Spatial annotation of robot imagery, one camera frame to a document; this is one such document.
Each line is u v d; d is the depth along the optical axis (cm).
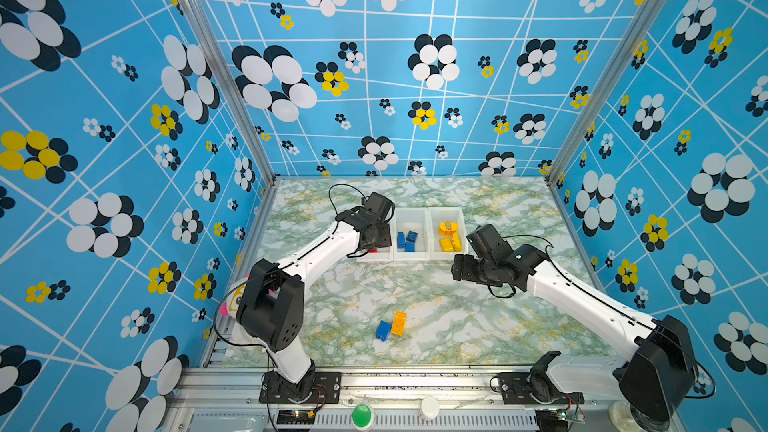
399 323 83
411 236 102
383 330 81
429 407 66
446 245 99
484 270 67
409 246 99
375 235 71
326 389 73
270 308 45
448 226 102
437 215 102
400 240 102
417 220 102
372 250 99
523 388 73
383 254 95
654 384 38
